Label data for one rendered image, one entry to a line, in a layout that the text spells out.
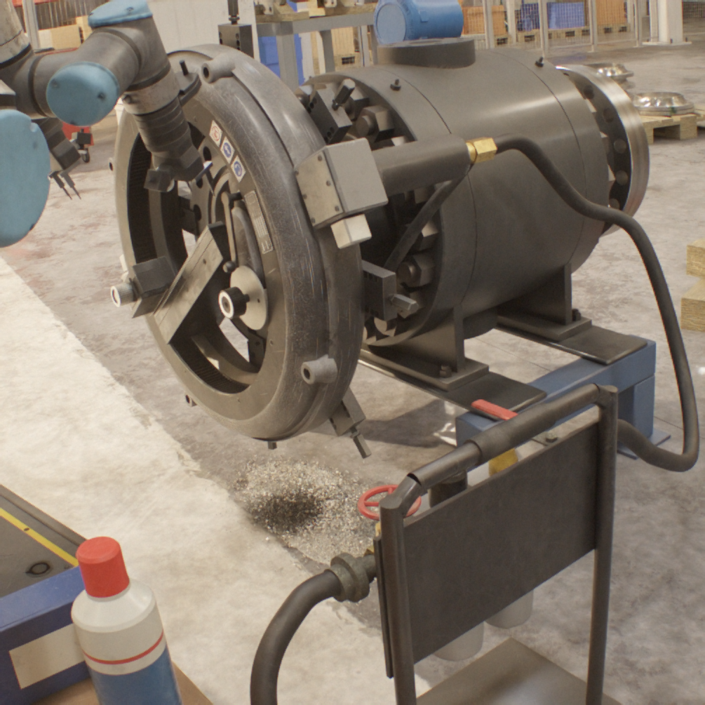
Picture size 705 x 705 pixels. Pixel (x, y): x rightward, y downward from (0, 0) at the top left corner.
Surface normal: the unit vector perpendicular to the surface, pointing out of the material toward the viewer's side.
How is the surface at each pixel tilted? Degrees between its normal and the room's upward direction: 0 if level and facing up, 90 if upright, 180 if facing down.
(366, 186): 68
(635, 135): 72
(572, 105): 53
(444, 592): 90
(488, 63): 22
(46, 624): 103
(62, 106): 115
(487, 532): 90
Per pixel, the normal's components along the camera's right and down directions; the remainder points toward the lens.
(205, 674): -0.10, -0.93
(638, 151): 0.58, 0.09
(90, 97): -0.16, 0.72
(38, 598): 0.04, -0.85
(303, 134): 0.41, -0.37
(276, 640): 0.16, -0.33
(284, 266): -0.60, 0.31
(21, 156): 0.94, 0.11
